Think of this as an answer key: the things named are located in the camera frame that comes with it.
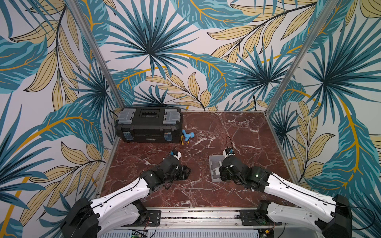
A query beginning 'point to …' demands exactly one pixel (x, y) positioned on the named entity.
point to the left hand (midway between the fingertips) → (186, 172)
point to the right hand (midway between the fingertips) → (219, 169)
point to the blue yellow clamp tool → (186, 136)
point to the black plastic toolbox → (149, 125)
